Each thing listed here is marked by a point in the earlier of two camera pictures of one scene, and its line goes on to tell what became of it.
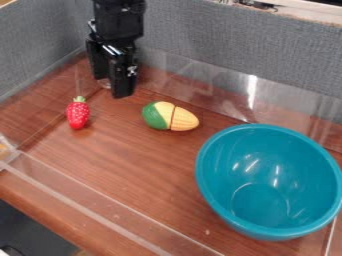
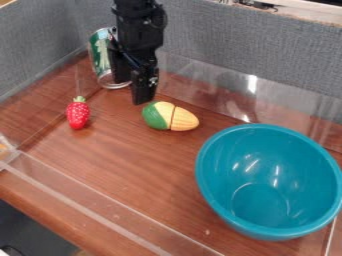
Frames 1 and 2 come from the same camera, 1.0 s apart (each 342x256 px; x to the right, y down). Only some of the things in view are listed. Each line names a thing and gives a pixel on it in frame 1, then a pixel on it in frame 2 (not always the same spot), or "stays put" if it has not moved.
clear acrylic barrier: (147, 229) stays put
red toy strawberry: (77, 112) stays put
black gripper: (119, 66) → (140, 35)
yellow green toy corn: (163, 115) stays put
